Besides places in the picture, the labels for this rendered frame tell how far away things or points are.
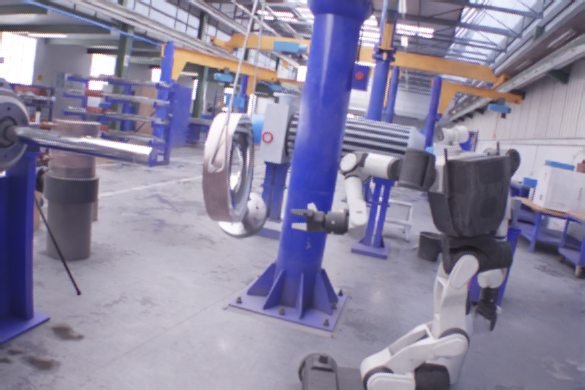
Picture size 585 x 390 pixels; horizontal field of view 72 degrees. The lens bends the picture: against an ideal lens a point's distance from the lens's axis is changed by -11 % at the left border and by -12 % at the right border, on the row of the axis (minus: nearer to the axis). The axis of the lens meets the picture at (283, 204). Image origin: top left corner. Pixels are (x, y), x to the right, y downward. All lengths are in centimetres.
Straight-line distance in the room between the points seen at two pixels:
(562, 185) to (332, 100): 510
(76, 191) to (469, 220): 277
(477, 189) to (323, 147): 147
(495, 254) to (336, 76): 159
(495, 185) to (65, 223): 298
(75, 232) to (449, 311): 277
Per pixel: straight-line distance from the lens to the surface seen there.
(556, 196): 741
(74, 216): 364
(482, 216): 174
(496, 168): 172
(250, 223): 175
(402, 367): 200
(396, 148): 480
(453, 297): 189
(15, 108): 218
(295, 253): 304
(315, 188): 295
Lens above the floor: 128
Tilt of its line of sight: 10 degrees down
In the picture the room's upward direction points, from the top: 9 degrees clockwise
